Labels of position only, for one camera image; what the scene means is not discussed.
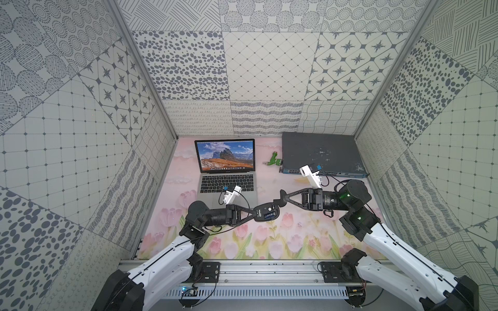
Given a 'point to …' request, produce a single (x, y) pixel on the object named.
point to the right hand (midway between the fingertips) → (285, 200)
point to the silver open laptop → (226, 161)
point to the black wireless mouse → (266, 212)
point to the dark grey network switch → (330, 154)
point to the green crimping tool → (273, 161)
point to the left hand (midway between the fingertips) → (253, 210)
